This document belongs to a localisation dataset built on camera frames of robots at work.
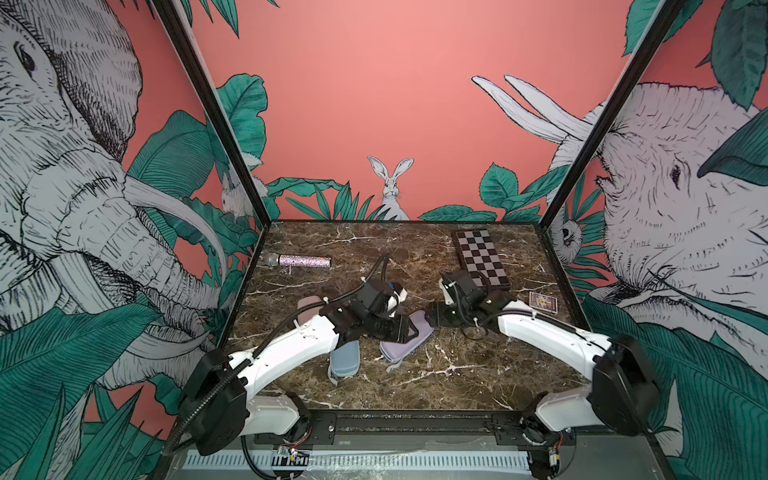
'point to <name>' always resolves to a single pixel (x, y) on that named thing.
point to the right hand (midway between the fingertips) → (429, 312)
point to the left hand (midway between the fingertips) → (414, 330)
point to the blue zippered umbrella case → (345, 361)
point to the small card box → (542, 302)
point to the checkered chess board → (476, 254)
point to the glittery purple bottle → (302, 261)
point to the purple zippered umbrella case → (393, 351)
